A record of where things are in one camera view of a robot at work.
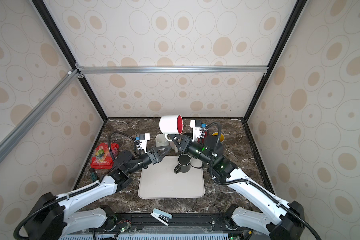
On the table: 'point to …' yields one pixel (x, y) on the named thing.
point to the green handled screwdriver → (93, 176)
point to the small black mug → (183, 160)
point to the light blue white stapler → (162, 216)
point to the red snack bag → (102, 158)
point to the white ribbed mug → (161, 139)
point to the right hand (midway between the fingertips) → (171, 138)
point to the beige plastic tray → (159, 180)
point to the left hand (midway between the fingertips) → (171, 149)
